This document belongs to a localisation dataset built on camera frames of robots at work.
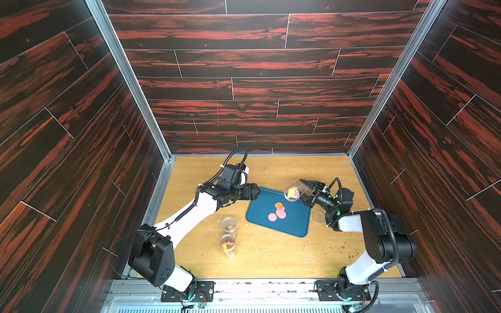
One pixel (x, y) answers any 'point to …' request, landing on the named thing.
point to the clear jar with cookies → (300, 188)
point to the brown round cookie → (278, 205)
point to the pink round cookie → (272, 217)
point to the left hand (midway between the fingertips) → (255, 191)
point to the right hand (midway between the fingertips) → (300, 183)
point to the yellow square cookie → (291, 192)
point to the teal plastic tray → (297, 218)
